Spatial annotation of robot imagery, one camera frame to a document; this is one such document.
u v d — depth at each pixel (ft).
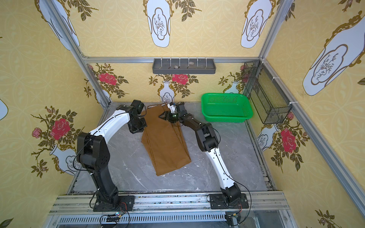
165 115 3.21
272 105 2.43
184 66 2.98
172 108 3.39
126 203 2.39
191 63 3.03
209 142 2.30
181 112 3.04
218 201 2.44
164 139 3.12
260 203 2.45
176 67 2.95
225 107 3.91
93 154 1.61
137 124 2.50
